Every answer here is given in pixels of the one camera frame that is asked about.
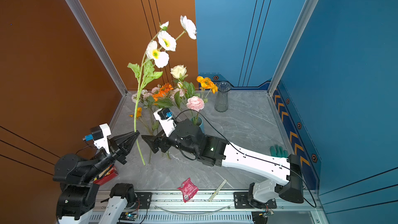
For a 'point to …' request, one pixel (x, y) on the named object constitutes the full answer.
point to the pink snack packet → (188, 190)
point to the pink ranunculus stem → (195, 104)
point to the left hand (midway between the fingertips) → (138, 132)
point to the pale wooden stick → (217, 191)
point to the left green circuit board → (128, 216)
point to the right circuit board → (261, 217)
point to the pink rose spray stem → (146, 98)
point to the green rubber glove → (278, 151)
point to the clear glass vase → (221, 103)
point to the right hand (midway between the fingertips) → (150, 129)
